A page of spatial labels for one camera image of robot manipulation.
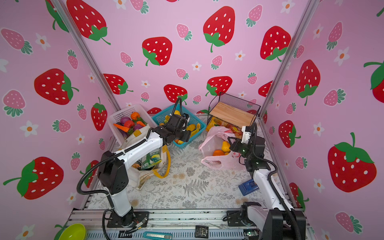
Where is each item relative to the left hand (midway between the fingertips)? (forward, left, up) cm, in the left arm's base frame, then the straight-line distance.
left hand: (187, 131), depth 88 cm
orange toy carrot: (+12, +48, -12) cm, 51 cm away
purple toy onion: (+22, +50, -12) cm, 56 cm away
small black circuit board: (-48, -9, -16) cm, 51 cm away
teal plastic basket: (+14, -5, -10) cm, 18 cm away
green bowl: (-49, +51, -16) cm, 73 cm away
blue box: (-29, -34, -12) cm, 46 cm away
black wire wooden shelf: (+20, -31, -1) cm, 37 cm away
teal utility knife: (-50, +12, -18) cm, 54 cm away
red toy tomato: (+16, +44, -11) cm, 49 cm away
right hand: (-7, -23, +4) cm, 25 cm away
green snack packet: (-17, +20, -5) cm, 26 cm away
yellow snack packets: (+17, -19, -9) cm, 27 cm away
